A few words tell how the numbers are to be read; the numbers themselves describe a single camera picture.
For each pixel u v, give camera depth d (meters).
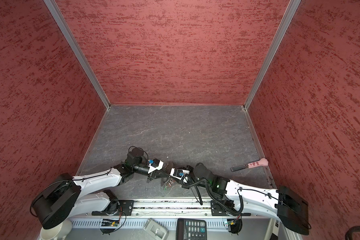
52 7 0.71
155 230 0.68
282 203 0.43
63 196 0.42
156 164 0.64
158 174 0.69
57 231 0.67
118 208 0.73
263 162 0.88
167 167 0.64
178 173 0.60
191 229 0.67
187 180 0.65
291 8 0.71
